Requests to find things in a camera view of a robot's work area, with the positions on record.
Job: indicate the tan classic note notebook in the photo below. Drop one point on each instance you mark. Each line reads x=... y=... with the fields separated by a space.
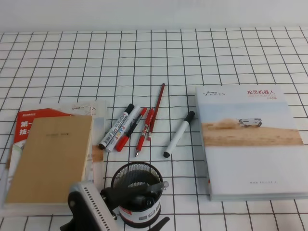
x=54 y=157

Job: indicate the red marker pen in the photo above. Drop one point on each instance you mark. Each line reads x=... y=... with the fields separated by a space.
x=128 y=134

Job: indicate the short red pen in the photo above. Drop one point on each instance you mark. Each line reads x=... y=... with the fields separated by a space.
x=150 y=129

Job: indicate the white paint marker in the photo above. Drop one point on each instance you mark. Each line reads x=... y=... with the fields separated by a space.
x=122 y=129

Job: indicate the white brochure under books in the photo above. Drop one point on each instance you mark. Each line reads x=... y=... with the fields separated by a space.
x=94 y=167

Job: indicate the dark red pencil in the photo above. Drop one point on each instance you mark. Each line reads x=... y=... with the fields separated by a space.
x=158 y=102

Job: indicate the red gel pen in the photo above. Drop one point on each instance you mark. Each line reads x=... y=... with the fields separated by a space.
x=144 y=131

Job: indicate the red Broadview book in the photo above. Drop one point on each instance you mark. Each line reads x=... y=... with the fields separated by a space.
x=24 y=122

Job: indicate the black cap paint marker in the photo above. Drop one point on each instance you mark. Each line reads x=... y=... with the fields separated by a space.
x=113 y=130

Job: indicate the white marker black caps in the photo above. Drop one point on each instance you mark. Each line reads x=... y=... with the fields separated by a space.
x=186 y=122

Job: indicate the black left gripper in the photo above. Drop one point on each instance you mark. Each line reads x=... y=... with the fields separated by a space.
x=109 y=195

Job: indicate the black mesh pen holder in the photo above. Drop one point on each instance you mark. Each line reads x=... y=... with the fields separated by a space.
x=133 y=174

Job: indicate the AgileX brochure stack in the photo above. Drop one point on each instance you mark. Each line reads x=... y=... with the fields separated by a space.
x=253 y=149

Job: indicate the grey translucent pen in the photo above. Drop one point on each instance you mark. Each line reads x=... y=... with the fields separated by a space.
x=154 y=188

